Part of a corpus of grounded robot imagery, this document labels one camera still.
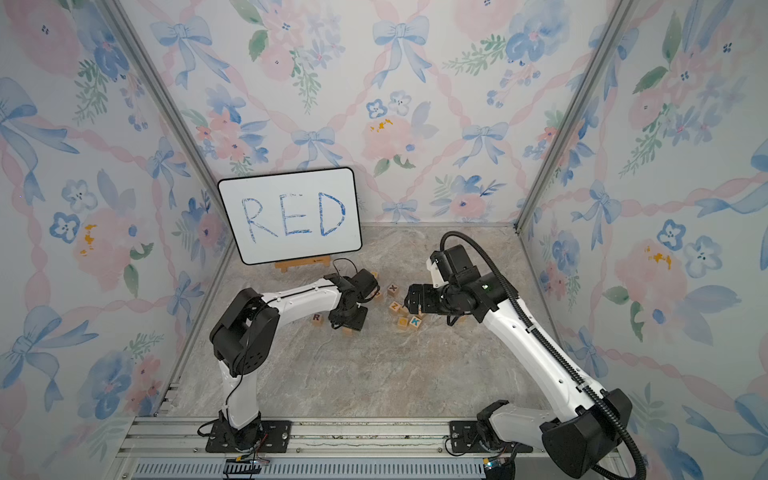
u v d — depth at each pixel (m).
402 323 0.91
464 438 0.73
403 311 0.95
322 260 1.04
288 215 0.97
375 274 0.78
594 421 0.37
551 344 0.43
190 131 0.93
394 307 0.95
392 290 0.98
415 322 0.91
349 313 0.79
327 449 0.73
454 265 0.55
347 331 0.89
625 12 0.68
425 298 0.65
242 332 0.53
